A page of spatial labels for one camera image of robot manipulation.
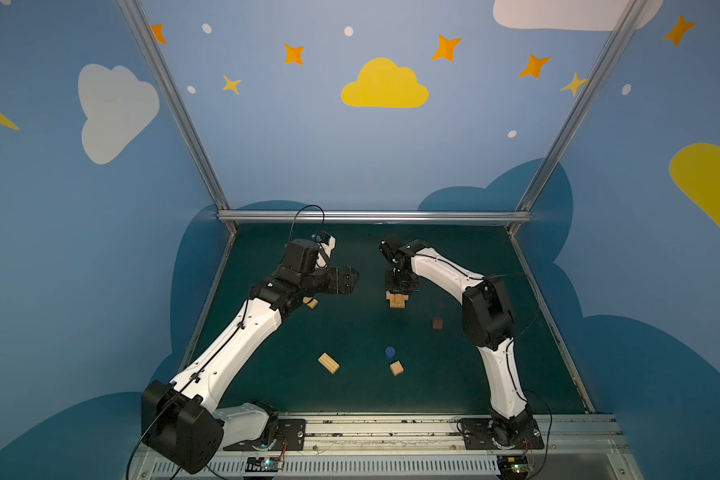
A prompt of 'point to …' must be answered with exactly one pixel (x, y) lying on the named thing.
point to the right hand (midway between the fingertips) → (397, 288)
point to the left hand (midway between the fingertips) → (347, 272)
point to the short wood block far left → (312, 304)
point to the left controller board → (263, 464)
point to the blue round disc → (390, 352)
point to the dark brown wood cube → (437, 323)
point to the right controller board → (514, 466)
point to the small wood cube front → (396, 368)
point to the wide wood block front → (329, 363)
